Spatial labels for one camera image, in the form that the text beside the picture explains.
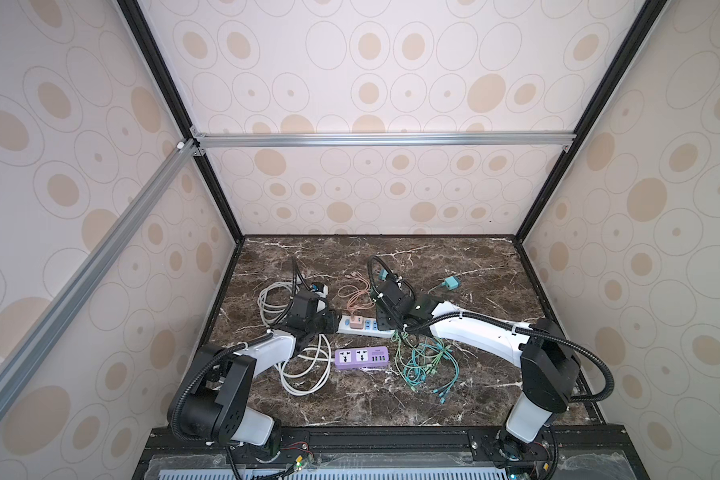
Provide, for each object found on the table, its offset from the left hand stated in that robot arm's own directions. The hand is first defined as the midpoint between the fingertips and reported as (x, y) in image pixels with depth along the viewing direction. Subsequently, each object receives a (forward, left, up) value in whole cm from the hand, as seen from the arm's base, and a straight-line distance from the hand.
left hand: (343, 309), depth 91 cm
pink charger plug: (-4, -4, -1) cm, 6 cm away
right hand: (-3, -12, +3) cm, 13 cm away
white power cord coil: (-16, +9, -6) cm, 20 cm away
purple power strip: (-14, -6, -4) cm, 15 cm away
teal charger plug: (+14, -37, -6) cm, 40 cm away
